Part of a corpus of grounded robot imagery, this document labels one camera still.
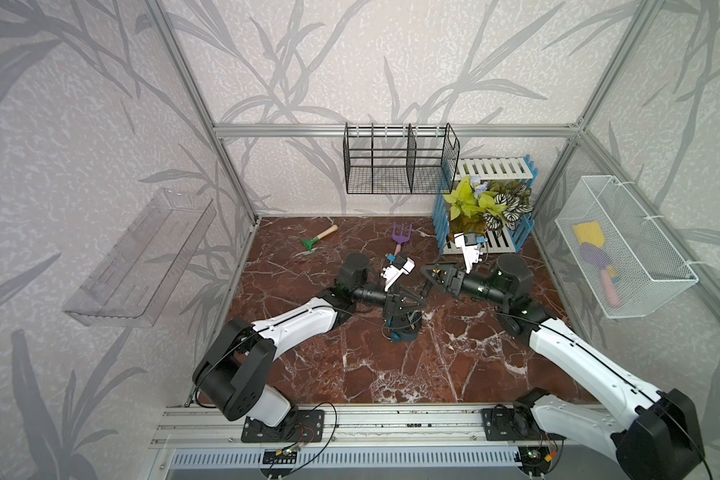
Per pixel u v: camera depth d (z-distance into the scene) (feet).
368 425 2.47
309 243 3.67
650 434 1.24
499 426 2.37
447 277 2.07
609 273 2.52
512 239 3.65
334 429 2.37
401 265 2.19
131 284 2.17
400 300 2.23
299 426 2.40
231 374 1.41
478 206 2.99
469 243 2.10
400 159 3.43
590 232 2.90
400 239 3.71
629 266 2.07
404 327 2.88
